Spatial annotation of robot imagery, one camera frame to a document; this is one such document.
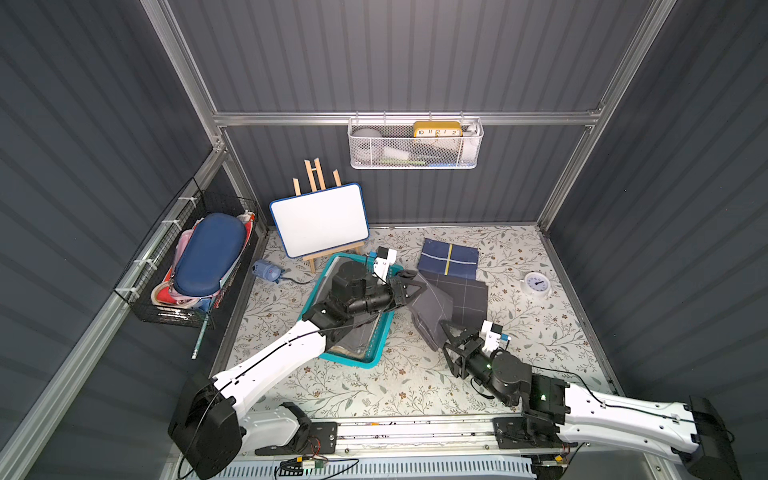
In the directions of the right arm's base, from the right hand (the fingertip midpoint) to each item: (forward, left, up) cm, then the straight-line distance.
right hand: (444, 332), depth 70 cm
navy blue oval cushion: (+12, +56, +13) cm, 58 cm away
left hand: (+5, +4, +8) cm, 11 cm away
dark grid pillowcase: (+21, -13, -19) cm, 31 cm away
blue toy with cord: (+29, +55, -16) cm, 64 cm away
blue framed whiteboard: (+38, +35, 0) cm, 52 cm away
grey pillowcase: (+5, +22, -16) cm, 28 cm away
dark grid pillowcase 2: (+5, +3, +3) cm, 6 cm away
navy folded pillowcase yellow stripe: (+38, -8, -20) cm, 43 cm away
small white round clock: (+26, -36, -18) cm, 48 cm away
